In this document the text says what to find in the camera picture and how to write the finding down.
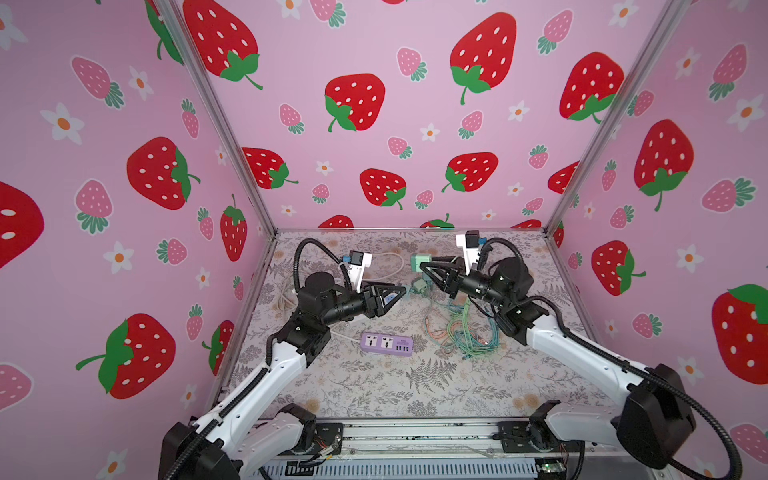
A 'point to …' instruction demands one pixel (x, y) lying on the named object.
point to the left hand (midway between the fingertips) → (400, 290)
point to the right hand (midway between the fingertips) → (420, 269)
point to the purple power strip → (387, 344)
